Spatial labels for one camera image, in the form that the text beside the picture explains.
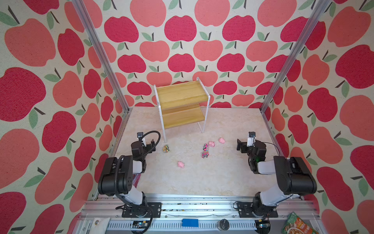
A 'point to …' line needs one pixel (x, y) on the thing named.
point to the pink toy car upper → (205, 148)
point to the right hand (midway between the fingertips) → (247, 142)
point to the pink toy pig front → (180, 164)
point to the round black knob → (223, 224)
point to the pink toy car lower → (204, 155)
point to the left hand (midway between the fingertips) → (146, 141)
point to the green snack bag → (295, 225)
